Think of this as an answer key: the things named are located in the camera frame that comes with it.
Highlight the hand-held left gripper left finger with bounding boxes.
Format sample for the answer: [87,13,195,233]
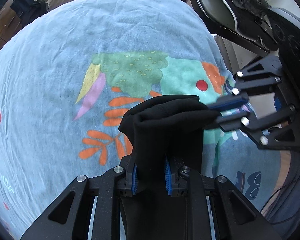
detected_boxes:
[20,155,138,240]

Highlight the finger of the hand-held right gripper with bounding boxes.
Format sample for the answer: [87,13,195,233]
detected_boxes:
[209,56,283,112]
[215,103,297,151]

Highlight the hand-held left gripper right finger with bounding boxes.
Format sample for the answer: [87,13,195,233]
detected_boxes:
[164,155,282,240]

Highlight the black pants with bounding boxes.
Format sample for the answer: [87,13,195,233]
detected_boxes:
[118,94,223,240]

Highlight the person's grey trouser leg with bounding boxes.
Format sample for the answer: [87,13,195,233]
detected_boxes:
[261,151,300,240]

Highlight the black office chair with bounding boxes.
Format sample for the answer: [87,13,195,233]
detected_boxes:
[182,0,283,53]

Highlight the blue printed blanket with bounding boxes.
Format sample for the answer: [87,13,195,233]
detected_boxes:
[0,0,288,240]

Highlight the black backpack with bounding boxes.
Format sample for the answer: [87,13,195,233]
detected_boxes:
[27,0,50,22]

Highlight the wooden dresser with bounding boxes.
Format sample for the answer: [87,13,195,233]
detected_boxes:
[0,9,18,53]

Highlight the black shopping bag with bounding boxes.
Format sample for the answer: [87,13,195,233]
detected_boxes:
[10,0,33,14]

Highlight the thin black cable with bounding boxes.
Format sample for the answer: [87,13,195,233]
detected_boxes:
[260,172,300,212]

